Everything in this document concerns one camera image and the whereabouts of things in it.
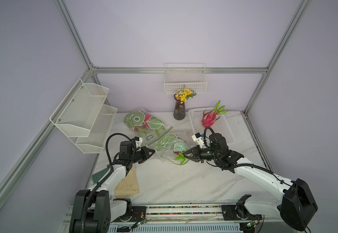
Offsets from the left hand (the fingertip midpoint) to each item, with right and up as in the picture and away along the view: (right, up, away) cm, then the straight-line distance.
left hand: (154, 152), depth 85 cm
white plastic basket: (+47, +16, +19) cm, 54 cm away
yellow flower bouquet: (+18, +37, +13) cm, 43 cm away
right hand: (+17, 0, -11) cm, 20 cm away
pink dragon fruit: (+15, 0, -13) cm, 20 cm away
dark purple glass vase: (+16, +27, +26) cm, 40 cm away
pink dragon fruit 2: (+37, +21, +19) cm, 47 cm away
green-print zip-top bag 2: (-8, +15, +20) cm, 26 cm away
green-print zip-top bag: (+11, +4, -10) cm, 15 cm away
